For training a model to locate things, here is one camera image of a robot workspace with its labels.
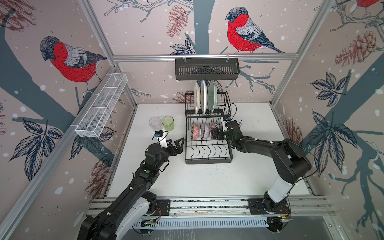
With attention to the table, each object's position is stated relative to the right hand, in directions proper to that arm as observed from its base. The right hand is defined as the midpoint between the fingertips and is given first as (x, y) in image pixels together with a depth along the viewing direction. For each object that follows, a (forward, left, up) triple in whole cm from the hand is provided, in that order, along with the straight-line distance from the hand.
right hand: (216, 131), depth 95 cm
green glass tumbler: (+8, +33, -1) cm, 34 cm away
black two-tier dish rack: (-7, +9, -5) cm, 12 cm away
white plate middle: (0, +8, +28) cm, 29 cm away
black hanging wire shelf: (+40, +17, +21) cm, 48 cm away
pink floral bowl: (-2, +13, +3) cm, 13 cm away
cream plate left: (+2, +11, +28) cm, 30 cm away
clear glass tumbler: (+7, +42, -2) cm, 43 cm away
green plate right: (+2, +3, +28) cm, 28 cm away
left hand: (-14, +21, +12) cm, 29 cm away
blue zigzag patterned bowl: (+1, -1, +4) cm, 5 cm away
